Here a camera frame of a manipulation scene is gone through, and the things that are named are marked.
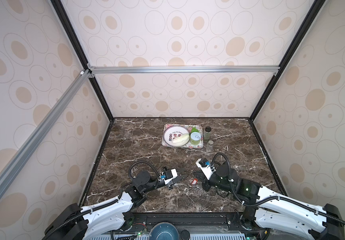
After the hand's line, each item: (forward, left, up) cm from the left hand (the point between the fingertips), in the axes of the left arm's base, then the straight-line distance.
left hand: (187, 173), depth 66 cm
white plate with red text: (+39, +5, -24) cm, 46 cm away
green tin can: (+33, -8, -20) cm, 39 cm away
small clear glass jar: (+25, -17, -18) cm, 35 cm away
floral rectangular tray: (+30, -3, -23) cm, 38 cm away
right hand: (+3, -4, -7) cm, 9 cm away
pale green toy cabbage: (+32, +2, -21) cm, 39 cm away
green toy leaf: (+38, -7, -16) cm, 42 cm away
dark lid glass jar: (+35, -16, -17) cm, 42 cm away
